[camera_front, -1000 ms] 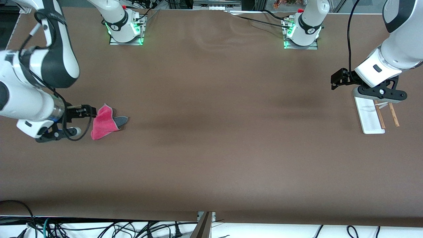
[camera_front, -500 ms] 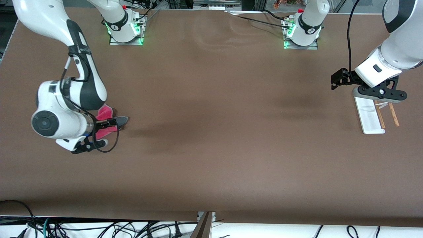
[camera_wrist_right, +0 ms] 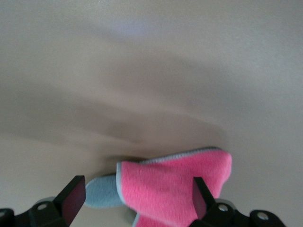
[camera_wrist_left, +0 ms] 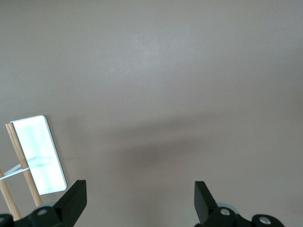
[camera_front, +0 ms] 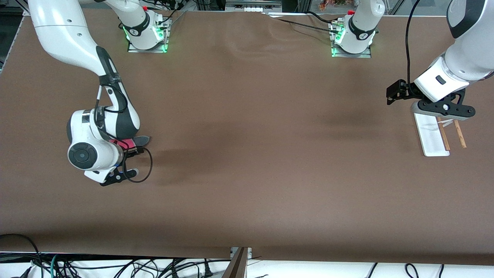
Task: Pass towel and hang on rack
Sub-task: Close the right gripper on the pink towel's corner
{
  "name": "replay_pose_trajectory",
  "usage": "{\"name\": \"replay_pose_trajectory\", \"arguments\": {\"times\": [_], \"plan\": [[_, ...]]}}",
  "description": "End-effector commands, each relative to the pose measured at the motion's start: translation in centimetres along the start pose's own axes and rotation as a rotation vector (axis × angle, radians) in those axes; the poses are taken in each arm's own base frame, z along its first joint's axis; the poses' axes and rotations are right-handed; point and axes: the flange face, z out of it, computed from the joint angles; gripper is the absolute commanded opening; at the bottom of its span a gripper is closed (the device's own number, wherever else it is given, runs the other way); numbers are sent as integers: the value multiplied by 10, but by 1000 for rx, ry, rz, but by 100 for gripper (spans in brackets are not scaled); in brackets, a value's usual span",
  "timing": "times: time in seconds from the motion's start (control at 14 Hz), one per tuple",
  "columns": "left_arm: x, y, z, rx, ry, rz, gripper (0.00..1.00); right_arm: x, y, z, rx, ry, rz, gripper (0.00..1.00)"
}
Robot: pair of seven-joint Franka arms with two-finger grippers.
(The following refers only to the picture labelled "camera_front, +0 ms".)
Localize grey power strip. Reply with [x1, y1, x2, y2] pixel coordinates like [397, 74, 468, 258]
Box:
[225, 0, 283, 12]

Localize white metal bracket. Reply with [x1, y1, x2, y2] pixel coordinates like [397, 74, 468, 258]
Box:
[230, 247, 252, 260]

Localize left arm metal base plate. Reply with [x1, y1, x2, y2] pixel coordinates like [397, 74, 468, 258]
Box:
[330, 21, 372, 59]

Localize wooden post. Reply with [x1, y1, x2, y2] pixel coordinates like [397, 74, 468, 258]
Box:
[222, 247, 248, 278]

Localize brown table cover sheet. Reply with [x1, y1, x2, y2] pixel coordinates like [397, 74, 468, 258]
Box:
[0, 8, 494, 266]

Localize black cable across table edge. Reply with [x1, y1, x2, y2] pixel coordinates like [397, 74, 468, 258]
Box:
[266, 11, 340, 35]

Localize orange red background object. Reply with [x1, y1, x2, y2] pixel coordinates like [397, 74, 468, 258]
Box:
[318, 0, 349, 10]

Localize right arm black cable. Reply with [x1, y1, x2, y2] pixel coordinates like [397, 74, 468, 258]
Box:
[93, 83, 154, 183]

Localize pink and grey towel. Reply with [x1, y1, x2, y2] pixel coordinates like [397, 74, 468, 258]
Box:
[109, 135, 152, 152]

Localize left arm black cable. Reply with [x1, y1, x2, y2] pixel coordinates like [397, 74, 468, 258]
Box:
[405, 0, 423, 87]

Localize thick black floor cable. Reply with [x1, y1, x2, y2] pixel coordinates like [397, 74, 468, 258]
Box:
[0, 233, 44, 278]

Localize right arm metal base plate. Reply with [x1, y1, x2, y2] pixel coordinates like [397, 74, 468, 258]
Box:
[127, 17, 171, 54]

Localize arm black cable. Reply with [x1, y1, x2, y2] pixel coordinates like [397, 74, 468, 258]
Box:
[405, 0, 423, 87]
[93, 83, 154, 183]

